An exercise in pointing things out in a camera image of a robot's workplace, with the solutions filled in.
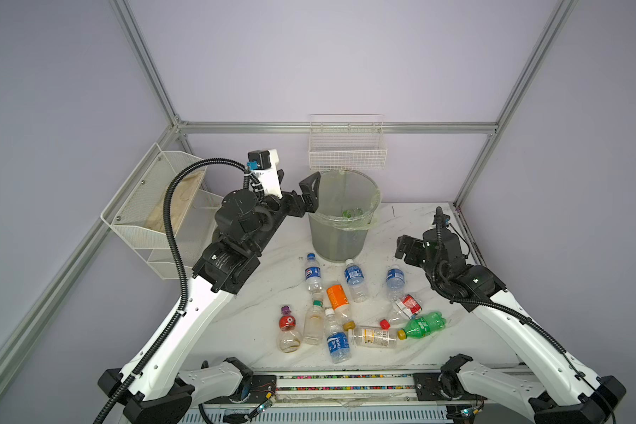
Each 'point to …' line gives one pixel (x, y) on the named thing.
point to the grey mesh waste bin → (337, 245)
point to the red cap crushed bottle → (405, 306)
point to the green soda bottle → (422, 326)
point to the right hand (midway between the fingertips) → (409, 241)
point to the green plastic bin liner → (347, 199)
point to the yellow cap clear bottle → (368, 335)
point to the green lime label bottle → (350, 213)
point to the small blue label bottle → (395, 281)
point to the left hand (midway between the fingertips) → (301, 175)
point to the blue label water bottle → (355, 279)
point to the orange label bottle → (339, 302)
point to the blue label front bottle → (337, 341)
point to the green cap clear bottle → (314, 324)
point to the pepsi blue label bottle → (313, 276)
